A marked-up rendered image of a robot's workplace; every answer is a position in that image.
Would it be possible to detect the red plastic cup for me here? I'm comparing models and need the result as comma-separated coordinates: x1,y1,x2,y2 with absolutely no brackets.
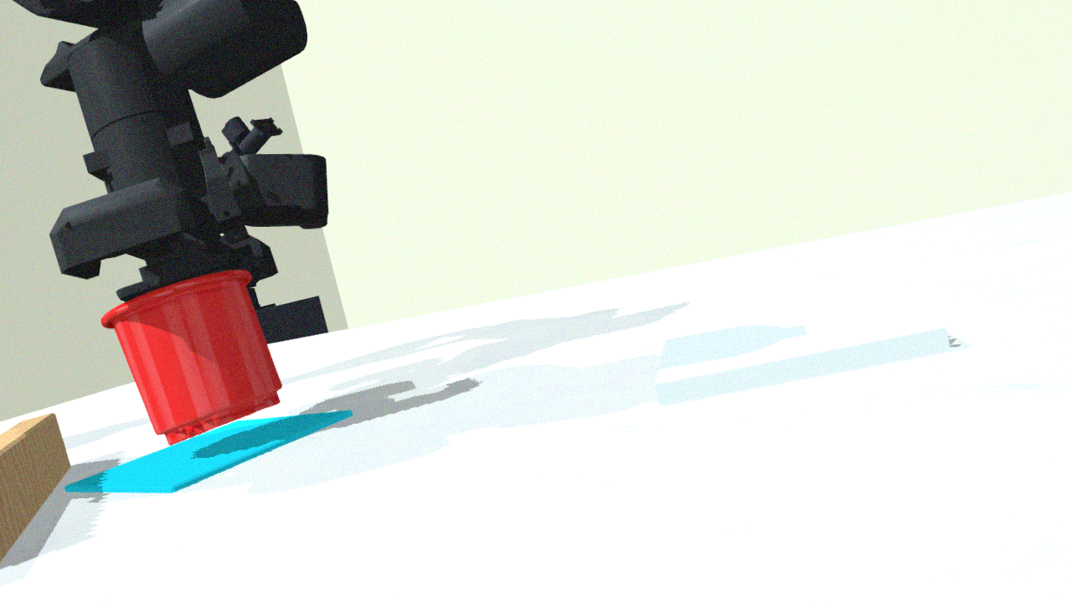
101,270,283,446

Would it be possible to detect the tan flat bar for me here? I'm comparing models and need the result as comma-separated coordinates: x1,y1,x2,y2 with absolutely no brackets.
0,413,71,562

